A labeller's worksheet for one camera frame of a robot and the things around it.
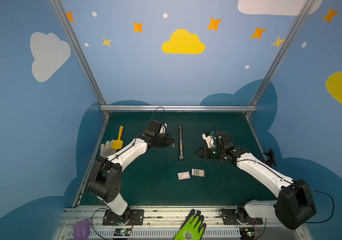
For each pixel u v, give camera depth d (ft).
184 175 2.90
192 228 2.31
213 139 2.45
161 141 2.47
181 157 3.14
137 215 2.46
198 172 2.97
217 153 2.31
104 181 1.47
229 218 2.44
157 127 2.31
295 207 1.35
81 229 2.31
